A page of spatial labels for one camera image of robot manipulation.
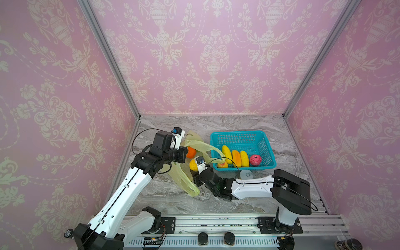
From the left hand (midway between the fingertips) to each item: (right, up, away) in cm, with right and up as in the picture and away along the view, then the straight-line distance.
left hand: (188, 151), depth 73 cm
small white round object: (+30, -14, +12) cm, 36 cm away
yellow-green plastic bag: (+3, +1, +11) cm, 11 cm away
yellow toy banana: (+32, -7, +19) cm, 38 cm away
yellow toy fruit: (+19, -10, +16) cm, 26 cm away
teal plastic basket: (+40, +2, +30) cm, 50 cm away
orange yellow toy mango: (+27, -7, +19) cm, 33 cm away
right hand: (+3, -10, +9) cm, 14 cm away
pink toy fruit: (+37, -7, +17) cm, 42 cm away
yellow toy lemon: (+2, -8, +6) cm, 10 cm away
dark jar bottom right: (+66, -35, -12) cm, 75 cm away
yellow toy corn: (+22, -5, +21) cm, 30 cm away
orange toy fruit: (0, -4, +21) cm, 21 cm away
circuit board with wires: (-16, -42, 0) cm, 45 cm away
